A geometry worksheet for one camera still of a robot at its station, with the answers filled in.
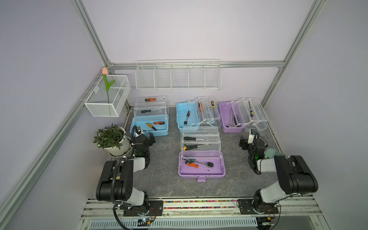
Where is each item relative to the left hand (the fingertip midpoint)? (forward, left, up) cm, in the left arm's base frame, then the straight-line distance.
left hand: (143, 134), depth 92 cm
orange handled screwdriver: (+16, -8, -8) cm, 20 cm away
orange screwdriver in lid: (+30, 0, +3) cm, 30 cm away
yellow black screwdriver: (+20, -49, +2) cm, 53 cm away
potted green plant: (-6, +15, +8) cm, 18 cm away
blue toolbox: (+21, -2, -4) cm, 21 cm away
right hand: (-5, -69, -2) cm, 69 cm away
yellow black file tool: (+14, -2, -10) cm, 17 cm away
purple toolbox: (-15, -36, -6) cm, 40 cm away
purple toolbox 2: (+12, -72, +2) cm, 73 cm away
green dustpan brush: (-15, -83, -9) cm, 85 cm away
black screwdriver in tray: (+24, 0, -3) cm, 24 cm away
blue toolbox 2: (+17, -41, -1) cm, 45 cm away
